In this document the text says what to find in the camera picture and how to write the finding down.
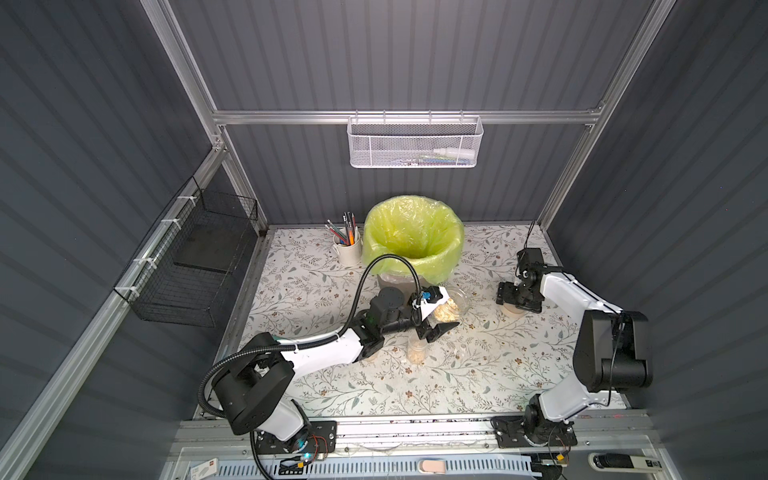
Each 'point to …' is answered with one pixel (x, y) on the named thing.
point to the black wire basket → (182, 272)
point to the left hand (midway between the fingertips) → (455, 314)
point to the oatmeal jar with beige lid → (454, 309)
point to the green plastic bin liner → (424, 229)
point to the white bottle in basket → (454, 152)
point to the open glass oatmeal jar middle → (417, 349)
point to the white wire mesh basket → (414, 142)
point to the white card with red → (204, 469)
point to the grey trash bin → (405, 284)
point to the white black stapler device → (621, 462)
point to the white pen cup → (349, 255)
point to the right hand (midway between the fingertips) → (517, 301)
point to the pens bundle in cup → (351, 235)
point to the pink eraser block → (434, 466)
